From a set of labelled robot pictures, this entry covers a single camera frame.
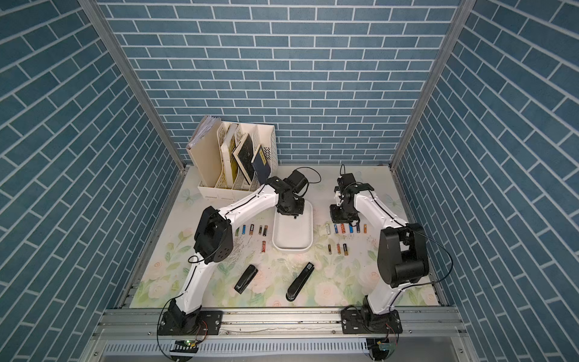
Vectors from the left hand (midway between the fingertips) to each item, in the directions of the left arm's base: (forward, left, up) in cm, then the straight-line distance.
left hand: (304, 214), depth 93 cm
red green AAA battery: (-11, +17, -7) cm, 21 cm away
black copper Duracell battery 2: (-4, +17, -7) cm, 19 cm away
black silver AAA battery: (-12, -10, -7) cm, 17 cm away
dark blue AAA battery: (-3, -23, -6) cm, 24 cm away
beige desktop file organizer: (+19, +35, +16) cm, 43 cm away
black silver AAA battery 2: (-3, +19, -7) cm, 21 cm away
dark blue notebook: (+28, +21, +2) cm, 35 cm away
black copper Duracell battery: (-12, -17, -7) cm, 22 cm away
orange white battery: (-3, -26, -6) cm, 27 cm away
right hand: (-3, -14, +1) cm, 14 cm away
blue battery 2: (-3, -20, -6) cm, 21 cm away
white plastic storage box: (-6, +5, -5) cm, 10 cm away
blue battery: (-3, -14, -6) cm, 16 cm away
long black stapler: (-27, +3, -4) cm, 27 cm away
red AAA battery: (-12, -14, -7) cm, 20 cm away
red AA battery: (-3, -17, -6) cm, 18 cm away
